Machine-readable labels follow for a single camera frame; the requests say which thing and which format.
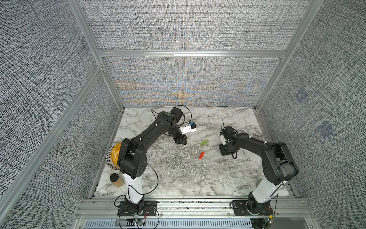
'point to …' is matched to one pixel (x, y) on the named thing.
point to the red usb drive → (202, 153)
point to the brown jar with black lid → (117, 179)
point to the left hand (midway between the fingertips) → (186, 140)
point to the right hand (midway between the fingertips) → (223, 147)
